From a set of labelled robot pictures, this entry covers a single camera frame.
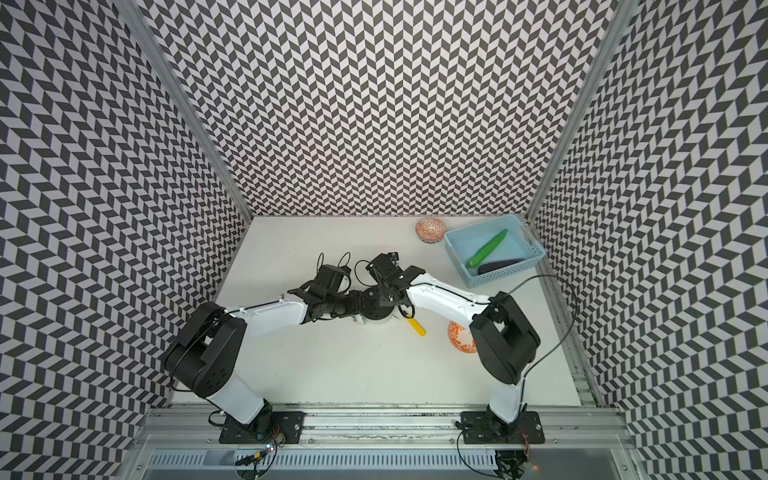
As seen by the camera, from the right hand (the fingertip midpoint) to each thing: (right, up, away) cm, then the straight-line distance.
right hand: (395, 298), depth 89 cm
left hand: (-9, -3, +2) cm, 10 cm away
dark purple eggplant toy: (+31, +10, +1) cm, 33 cm away
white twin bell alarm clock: (-7, -3, 0) cm, 8 cm away
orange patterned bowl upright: (+20, -12, -2) cm, 23 cm away
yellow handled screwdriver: (+7, -9, +2) cm, 12 cm away
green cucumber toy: (+32, +14, +15) cm, 38 cm away
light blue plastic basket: (+24, +17, +13) cm, 32 cm away
